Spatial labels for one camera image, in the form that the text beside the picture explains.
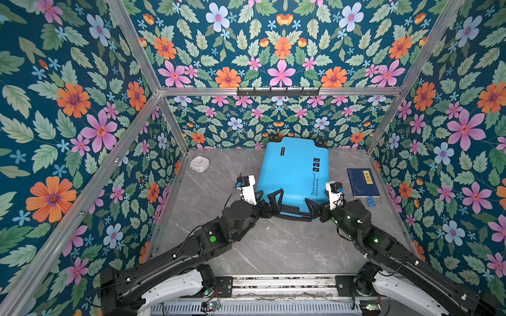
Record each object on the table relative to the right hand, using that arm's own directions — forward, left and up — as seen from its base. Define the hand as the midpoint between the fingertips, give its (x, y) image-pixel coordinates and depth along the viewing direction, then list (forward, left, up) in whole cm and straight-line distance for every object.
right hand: (316, 196), depth 73 cm
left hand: (-5, +14, +10) cm, 18 cm away
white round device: (+33, +57, -18) cm, 68 cm away
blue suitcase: (+14, +7, -2) cm, 16 cm away
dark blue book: (+22, -33, -23) cm, 45 cm away
